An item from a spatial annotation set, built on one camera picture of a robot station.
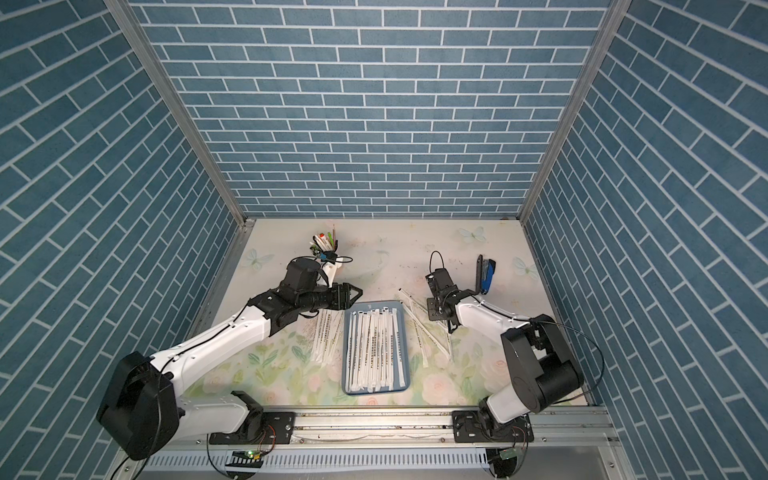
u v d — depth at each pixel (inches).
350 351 34.0
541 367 17.5
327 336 35.0
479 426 28.8
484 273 40.0
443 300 25.7
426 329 35.7
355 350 34.0
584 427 29.7
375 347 34.1
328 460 30.3
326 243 39.0
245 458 28.4
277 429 28.8
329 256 29.1
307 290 25.8
